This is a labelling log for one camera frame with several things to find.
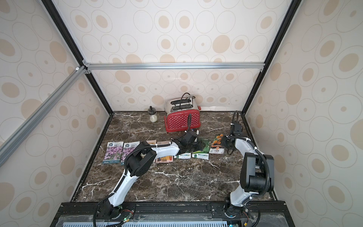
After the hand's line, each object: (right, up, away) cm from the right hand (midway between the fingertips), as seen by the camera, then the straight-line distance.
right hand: (231, 143), depth 94 cm
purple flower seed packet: (-79, -6, +1) cm, 79 cm away
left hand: (-15, -1, +1) cm, 16 cm away
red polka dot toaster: (-33, +20, +2) cm, 39 cm away
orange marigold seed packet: (-55, 0, +10) cm, 56 cm away
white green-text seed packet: (-19, -7, +1) cm, 21 cm away
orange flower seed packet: (-9, -3, +2) cm, 10 cm away
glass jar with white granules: (-56, +22, +12) cm, 61 cm away
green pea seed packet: (-30, -8, +1) cm, 31 cm away
